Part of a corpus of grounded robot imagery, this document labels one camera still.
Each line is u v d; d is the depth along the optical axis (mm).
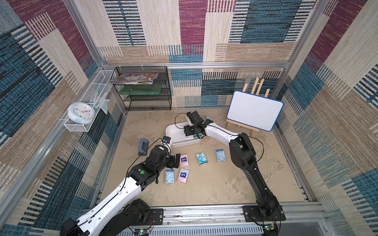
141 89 972
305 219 733
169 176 847
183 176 848
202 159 913
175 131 1019
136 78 862
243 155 614
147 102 1191
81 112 674
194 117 830
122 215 563
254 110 917
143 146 957
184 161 897
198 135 911
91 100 784
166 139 669
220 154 922
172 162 680
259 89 886
